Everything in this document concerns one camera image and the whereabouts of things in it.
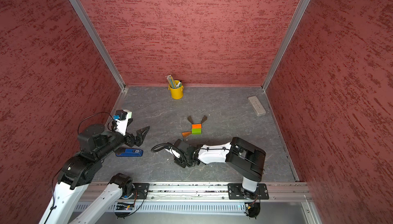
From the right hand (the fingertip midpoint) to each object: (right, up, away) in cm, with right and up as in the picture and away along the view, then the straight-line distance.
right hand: (179, 159), depth 86 cm
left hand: (-14, +22, -20) cm, 33 cm away
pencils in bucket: (-9, +48, +19) cm, 52 cm away
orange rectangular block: (+10, +17, +10) cm, 22 cm away
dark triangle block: (+6, +21, +15) cm, 26 cm away
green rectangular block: (+10, +14, +9) cm, 20 cm away
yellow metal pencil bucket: (-6, +39, +26) cm, 47 cm away
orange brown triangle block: (+4, +13, +8) cm, 15 cm away
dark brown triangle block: (+15, +21, +14) cm, 30 cm away
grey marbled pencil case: (+52, +30, +21) cm, 64 cm away
